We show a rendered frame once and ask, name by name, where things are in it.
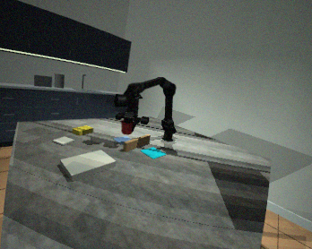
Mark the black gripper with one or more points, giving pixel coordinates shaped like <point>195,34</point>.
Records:
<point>144,120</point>

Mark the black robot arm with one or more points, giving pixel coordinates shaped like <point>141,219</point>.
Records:
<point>169,90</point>

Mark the yellow rectangular block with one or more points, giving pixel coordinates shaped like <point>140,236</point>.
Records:
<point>83,130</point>

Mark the tan flat bar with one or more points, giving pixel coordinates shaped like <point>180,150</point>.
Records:
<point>137,142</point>

